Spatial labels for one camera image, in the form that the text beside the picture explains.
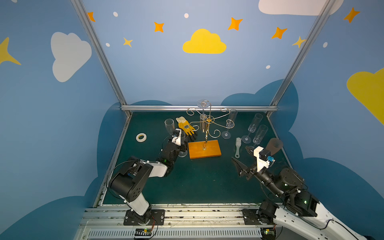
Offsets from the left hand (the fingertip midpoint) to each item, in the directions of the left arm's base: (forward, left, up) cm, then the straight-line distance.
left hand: (182, 134), depth 90 cm
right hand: (-22, -28, +18) cm, 40 cm away
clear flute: (+4, +7, +5) cm, 10 cm away
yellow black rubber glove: (+13, -4, -13) cm, 19 cm away
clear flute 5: (-12, -2, -1) cm, 13 cm away
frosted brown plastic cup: (-1, -60, -8) cm, 60 cm away
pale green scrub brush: (+4, -39, -14) cm, 41 cm away
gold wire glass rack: (-3, -15, +17) cm, 23 cm away
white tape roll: (+5, +30, -15) cm, 34 cm away
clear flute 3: (+11, -32, -15) cm, 36 cm away
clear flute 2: (+9, -46, -3) cm, 47 cm away
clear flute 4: (+7, -12, +19) cm, 23 cm away
